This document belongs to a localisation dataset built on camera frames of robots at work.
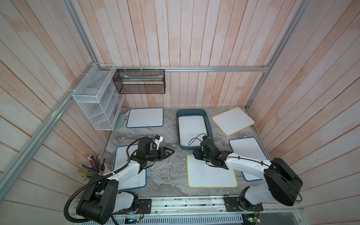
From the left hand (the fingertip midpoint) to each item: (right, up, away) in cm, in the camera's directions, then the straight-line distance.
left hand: (172, 154), depth 82 cm
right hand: (+14, 0, +6) cm, 16 cm away
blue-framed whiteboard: (-24, +23, +33) cm, 47 cm away
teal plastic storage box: (+8, +27, +26) cm, 38 cm away
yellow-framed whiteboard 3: (+50, +20, +32) cm, 62 cm away
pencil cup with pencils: (-42, -6, -4) cm, 43 cm away
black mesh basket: (-26, +52, +26) cm, 63 cm away
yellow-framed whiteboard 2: (+17, -13, +3) cm, 22 cm away
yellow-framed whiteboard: (+15, +15, +22) cm, 30 cm away
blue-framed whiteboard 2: (+53, +2, +13) cm, 55 cm away
